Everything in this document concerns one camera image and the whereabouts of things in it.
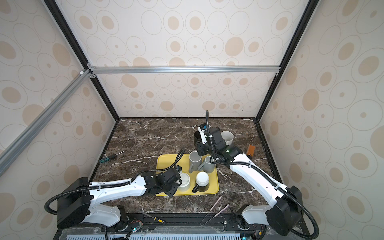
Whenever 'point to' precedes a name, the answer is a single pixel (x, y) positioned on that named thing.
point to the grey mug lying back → (206, 166)
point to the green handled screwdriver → (110, 157)
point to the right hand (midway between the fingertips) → (199, 143)
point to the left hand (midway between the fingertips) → (178, 186)
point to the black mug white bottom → (202, 182)
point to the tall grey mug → (195, 160)
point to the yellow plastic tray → (165, 161)
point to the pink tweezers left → (205, 216)
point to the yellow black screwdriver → (155, 218)
